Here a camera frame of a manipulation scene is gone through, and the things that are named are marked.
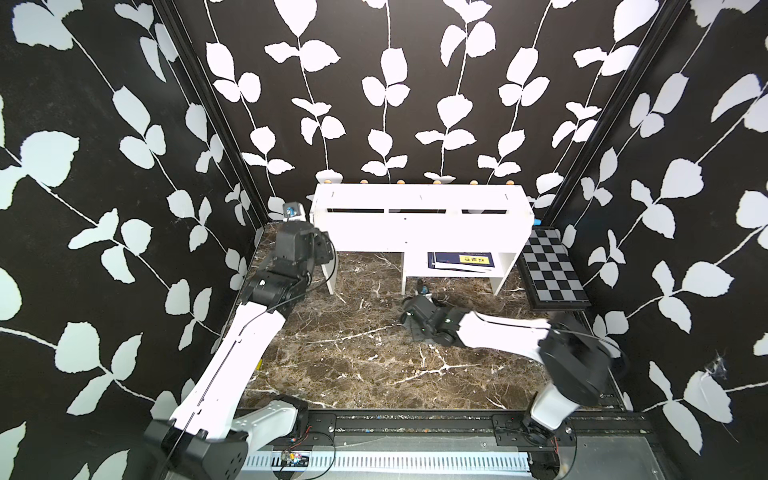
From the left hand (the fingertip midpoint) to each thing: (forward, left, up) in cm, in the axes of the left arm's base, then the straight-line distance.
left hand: (312, 231), depth 71 cm
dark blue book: (+4, -44, -19) cm, 48 cm away
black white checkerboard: (+5, -75, -31) cm, 81 cm away
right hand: (-9, -26, -30) cm, 41 cm away
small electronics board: (-43, +8, -35) cm, 56 cm away
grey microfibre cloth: (-17, -26, -8) cm, 31 cm away
